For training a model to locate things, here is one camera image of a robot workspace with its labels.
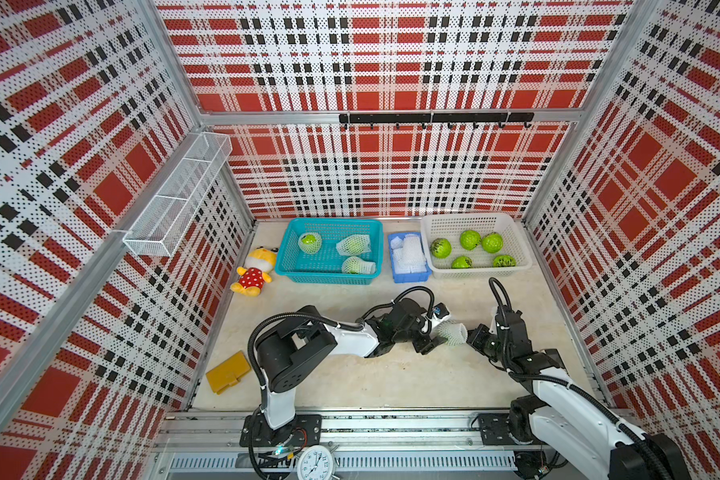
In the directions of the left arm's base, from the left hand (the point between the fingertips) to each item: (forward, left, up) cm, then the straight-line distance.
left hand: (441, 327), depth 86 cm
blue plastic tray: (+19, +8, -3) cm, 21 cm away
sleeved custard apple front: (+21, +27, +3) cm, 34 cm away
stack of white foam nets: (+24, +8, +4) cm, 26 cm away
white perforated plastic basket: (+41, -8, 0) cm, 41 cm away
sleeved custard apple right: (+31, +27, +1) cm, 41 cm away
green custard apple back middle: (+34, -15, 0) cm, 37 cm away
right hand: (-1, -8, -2) cm, 8 cm away
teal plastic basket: (+33, +37, -5) cm, 49 cm away
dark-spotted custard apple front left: (+29, -3, 0) cm, 30 cm away
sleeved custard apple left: (+32, +43, 0) cm, 54 cm away
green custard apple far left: (+22, -9, +1) cm, 24 cm away
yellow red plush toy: (+21, +60, 0) cm, 64 cm away
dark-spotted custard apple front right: (+23, -24, +2) cm, 33 cm away
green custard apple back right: (+33, -23, 0) cm, 40 cm away
